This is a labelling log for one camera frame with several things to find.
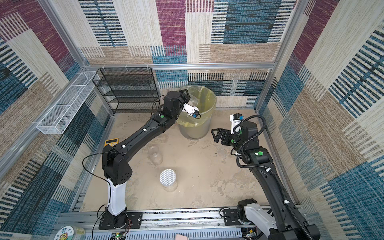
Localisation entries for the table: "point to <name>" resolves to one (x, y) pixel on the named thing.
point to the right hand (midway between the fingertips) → (220, 134)
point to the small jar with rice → (193, 101)
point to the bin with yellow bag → (205, 99)
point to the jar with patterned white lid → (168, 178)
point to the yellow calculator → (111, 142)
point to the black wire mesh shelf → (129, 90)
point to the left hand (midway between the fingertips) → (182, 88)
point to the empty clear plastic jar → (155, 155)
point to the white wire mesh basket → (61, 115)
